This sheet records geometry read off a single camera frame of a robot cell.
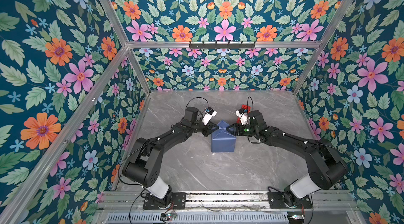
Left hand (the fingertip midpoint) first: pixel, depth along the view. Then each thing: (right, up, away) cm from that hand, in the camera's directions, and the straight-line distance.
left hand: (219, 123), depth 84 cm
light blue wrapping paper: (+1, -9, -1) cm, 9 cm away
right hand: (+6, -3, +3) cm, 7 cm away
